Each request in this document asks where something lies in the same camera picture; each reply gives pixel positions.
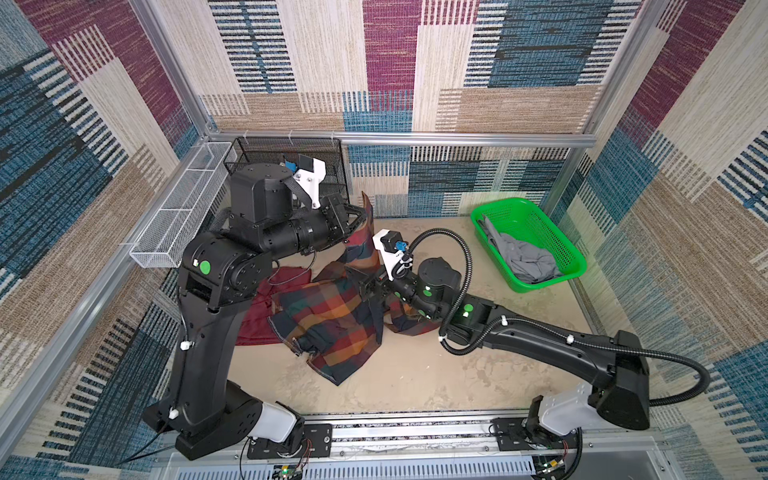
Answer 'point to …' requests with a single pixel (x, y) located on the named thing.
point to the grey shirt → (531, 264)
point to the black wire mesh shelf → (258, 150)
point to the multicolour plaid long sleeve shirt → (333, 326)
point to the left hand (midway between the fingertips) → (371, 207)
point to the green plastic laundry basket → (523, 218)
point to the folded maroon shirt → (255, 328)
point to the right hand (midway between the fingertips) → (363, 259)
